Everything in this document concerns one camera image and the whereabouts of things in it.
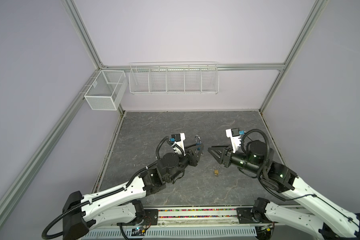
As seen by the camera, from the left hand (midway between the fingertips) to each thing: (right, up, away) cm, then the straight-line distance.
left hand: (201, 148), depth 64 cm
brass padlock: (+11, -18, +24) cm, 32 cm away
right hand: (+3, 0, -4) cm, 5 cm away
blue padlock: (-2, +2, +1) cm, 3 cm away
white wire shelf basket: (-15, +44, +40) cm, 61 cm away
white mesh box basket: (-59, +33, +32) cm, 75 cm away
